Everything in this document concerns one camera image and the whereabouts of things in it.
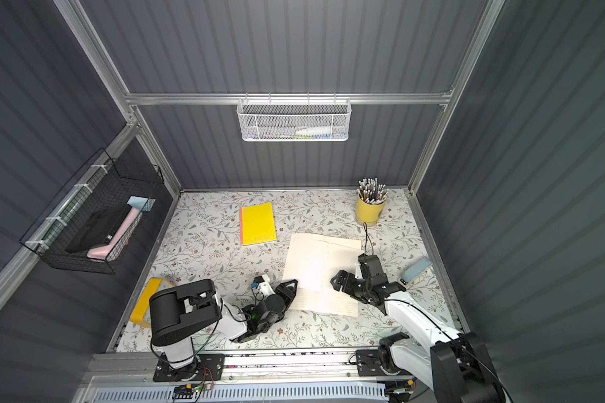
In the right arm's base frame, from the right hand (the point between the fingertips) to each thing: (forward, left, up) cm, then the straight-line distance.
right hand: (341, 286), depth 86 cm
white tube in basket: (+48, +9, +30) cm, 58 cm away
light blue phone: (+5, -25, +1) cm, 26 cm away
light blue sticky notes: (+18, +67, +23) cm, 73 cm away
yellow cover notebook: (+30, +34, -5) cm, 46 cm away
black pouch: (+5, +68, +29) cm, 74 cm away
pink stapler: (-4, +64, +28) cm, 70 cm away
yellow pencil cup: (+29, -13, +4) cm, 32 cm away
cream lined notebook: (+13, +10, -7) cm, 18 cm away
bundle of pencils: (+31, -12, +15) cm, 37 cm away
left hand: (-2, +13, +1) cm, 13 cm away
